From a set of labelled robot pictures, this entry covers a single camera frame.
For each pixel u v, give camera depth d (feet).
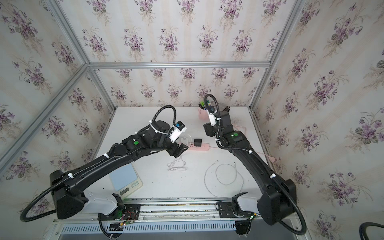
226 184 2.71
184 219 2.36
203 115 3.55
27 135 1.88
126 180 2.65
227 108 3.88
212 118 2.30
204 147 3.13
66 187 1.27
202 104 3.55
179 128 2.00
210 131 2.32
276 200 1.28
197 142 3.07
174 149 2.05
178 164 2.97
